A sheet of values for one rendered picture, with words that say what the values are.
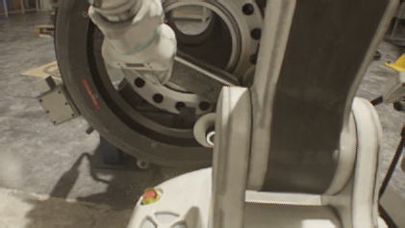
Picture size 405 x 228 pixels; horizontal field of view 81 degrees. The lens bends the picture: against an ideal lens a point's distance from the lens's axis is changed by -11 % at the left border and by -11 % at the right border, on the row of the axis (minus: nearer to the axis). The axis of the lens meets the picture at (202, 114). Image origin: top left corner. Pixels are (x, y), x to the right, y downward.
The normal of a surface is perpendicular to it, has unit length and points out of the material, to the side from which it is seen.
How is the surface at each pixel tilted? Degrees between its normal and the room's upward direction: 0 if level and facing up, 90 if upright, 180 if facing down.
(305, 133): 59
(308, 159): 71
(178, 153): 90
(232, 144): 64
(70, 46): 90
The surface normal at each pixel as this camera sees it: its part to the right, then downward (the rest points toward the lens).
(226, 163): -0.06, 0.00
